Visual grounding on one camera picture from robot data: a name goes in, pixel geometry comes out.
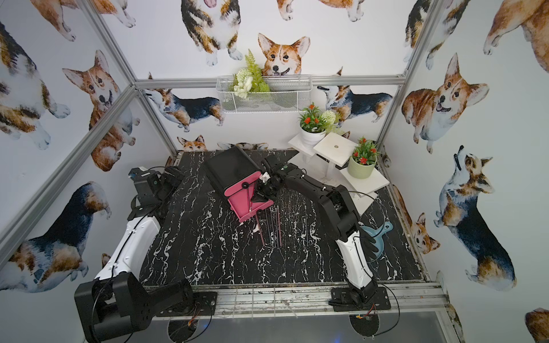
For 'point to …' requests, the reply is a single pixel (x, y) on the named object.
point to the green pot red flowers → (362, 163)
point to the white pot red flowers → (314, 123)
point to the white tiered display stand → (328, 163)
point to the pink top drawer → (236, 186)
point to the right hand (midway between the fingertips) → (246, 200)
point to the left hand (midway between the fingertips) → (173, 169)
